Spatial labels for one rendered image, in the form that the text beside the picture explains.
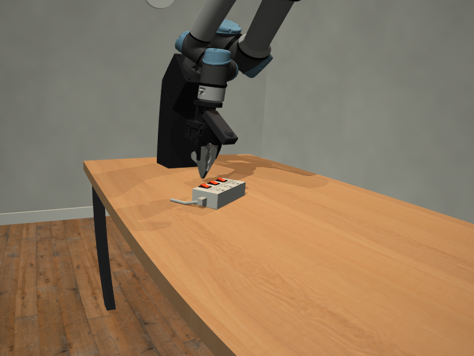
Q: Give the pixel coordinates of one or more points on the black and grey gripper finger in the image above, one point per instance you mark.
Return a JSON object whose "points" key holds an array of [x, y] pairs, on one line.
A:
{"points": [[213, 151], [199, 155]]}

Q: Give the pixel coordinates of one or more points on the white power strip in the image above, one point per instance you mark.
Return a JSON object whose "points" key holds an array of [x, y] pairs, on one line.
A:
{"points": [[216, 194]]}

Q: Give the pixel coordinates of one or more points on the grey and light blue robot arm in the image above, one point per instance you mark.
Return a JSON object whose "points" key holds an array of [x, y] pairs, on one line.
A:
{"points": [[228, 53]]}

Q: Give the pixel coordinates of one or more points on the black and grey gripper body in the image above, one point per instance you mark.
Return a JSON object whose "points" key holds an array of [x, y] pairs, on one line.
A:
{"points": [[197, 126]]}

